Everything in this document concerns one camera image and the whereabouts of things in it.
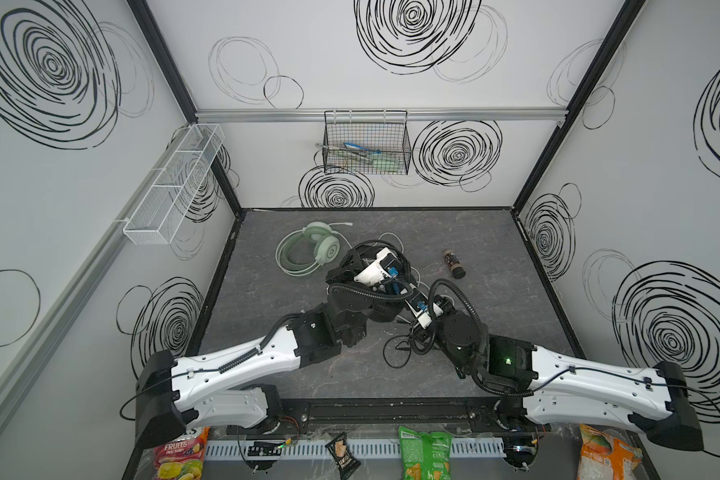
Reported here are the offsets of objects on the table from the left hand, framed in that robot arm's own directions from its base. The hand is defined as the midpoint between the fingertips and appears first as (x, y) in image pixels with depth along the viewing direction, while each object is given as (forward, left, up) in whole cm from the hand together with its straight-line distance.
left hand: (349, 252), depth 66 cm
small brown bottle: (+16, -34, -30) cm, 48 cm away
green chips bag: (-35, -18, -28) cm, 48 cm away
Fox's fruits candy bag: (-37, +36, -28) cm, 59 cm away
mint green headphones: (+25, +19, -33) cm, 45 cm away
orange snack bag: (-33, -59, -28) cm, 73 cm away
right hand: (-6, -14, -6) cm, 16 cm away
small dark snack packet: (-37, -1, -31) cm, 48 cm away
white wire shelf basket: (+10, +48, +1) cm, 49 cm away
